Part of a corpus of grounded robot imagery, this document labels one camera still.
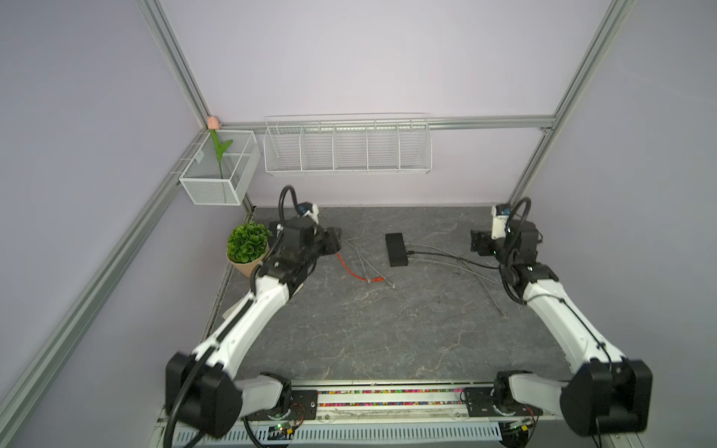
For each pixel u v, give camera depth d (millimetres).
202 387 386
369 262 1008
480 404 739
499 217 711
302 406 732
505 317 890
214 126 893
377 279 981
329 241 694
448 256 1052
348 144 972
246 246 890
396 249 1068
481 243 740
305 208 669
